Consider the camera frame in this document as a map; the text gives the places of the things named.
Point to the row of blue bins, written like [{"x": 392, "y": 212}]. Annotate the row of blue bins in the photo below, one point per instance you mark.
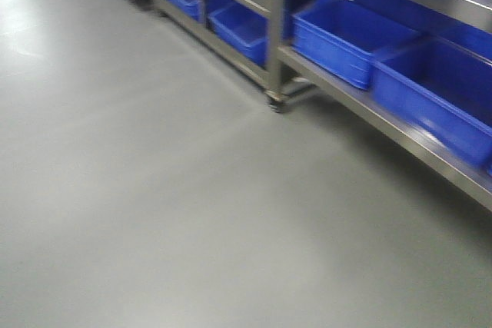
[
  {"x": 334, "y": 36},
  {"x": 238, "y": 32}
]

